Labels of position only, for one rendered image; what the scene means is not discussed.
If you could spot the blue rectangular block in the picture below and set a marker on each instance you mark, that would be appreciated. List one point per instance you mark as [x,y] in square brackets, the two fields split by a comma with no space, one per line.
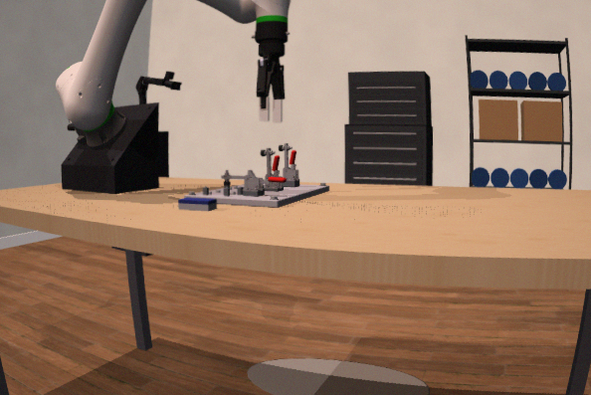
[197,204]

